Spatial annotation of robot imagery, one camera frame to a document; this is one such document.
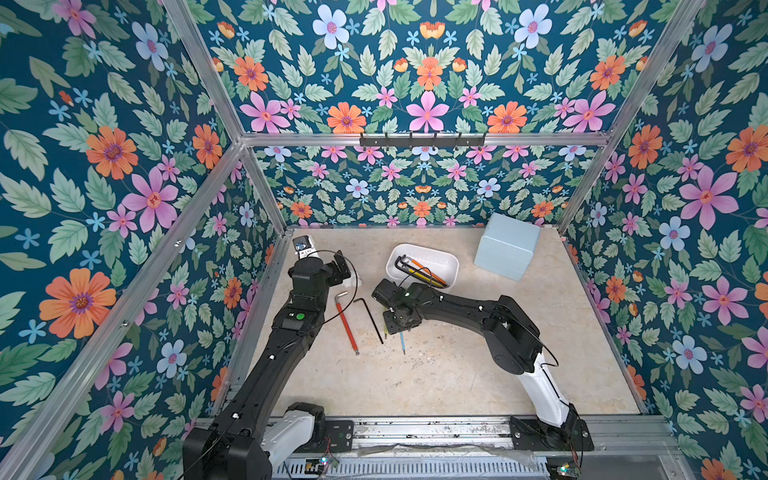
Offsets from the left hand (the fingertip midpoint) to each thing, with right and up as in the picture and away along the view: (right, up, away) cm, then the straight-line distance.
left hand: (328, 254), depth 78 cm
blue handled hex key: (+20, -27, +13) cm, 36 cm away
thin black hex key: (+9, -21, +17) cm, 28 cm away
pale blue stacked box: (+53, +2, +16) cm, 56 cm away
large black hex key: (+23, -7, +27) cm, 36 cm away
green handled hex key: (+14, -25, +13) cm, 32 cm away
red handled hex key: (+2, -22, +16) cm, 27 cm away
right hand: (+17, -22, +14) cm, 31 cm away
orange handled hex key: (+29, -6, +27) cm, 40 cm away
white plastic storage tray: (+34, -3, +28) cm, 44 cm away
